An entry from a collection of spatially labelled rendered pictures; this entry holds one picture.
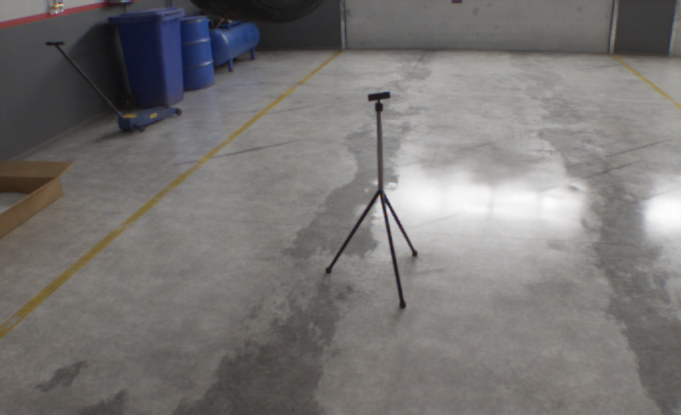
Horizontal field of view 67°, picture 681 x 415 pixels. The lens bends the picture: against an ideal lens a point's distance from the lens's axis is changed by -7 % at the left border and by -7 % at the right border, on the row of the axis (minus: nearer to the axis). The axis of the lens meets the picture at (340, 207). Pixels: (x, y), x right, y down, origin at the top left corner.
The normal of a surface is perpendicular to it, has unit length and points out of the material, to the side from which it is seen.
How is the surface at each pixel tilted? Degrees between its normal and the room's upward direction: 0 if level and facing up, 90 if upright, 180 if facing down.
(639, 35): 90
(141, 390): 0
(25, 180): 90
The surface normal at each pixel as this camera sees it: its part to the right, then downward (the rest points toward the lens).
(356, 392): -0.04, -0.90
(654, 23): -0.22, 0.43
